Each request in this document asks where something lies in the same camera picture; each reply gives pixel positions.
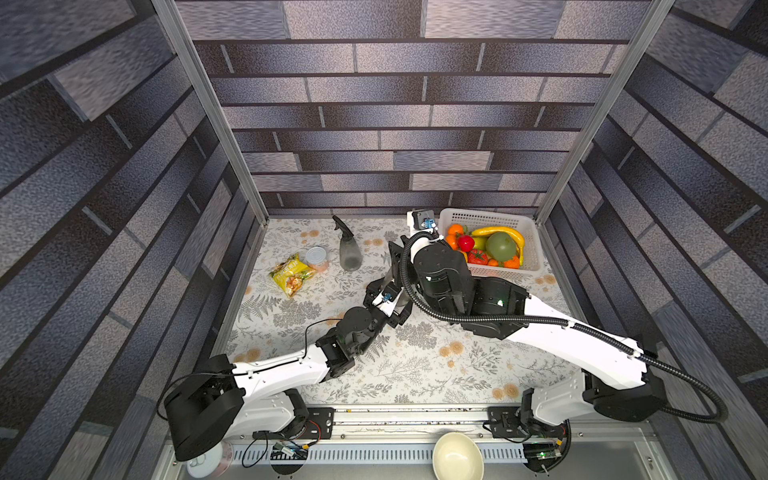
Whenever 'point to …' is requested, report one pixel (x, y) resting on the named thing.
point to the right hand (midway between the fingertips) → (397, 242)
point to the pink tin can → (316, 258)
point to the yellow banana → (518, 238)
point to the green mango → (501, 246)
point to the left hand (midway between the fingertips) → (402, 283)
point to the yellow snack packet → (290, 273)
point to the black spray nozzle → (346, 233)
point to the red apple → (466, 243)
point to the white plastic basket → (475, 219)
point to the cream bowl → (456, 457)
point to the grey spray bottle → (350, 253)
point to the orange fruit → (455, 229)
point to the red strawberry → (478, 256)
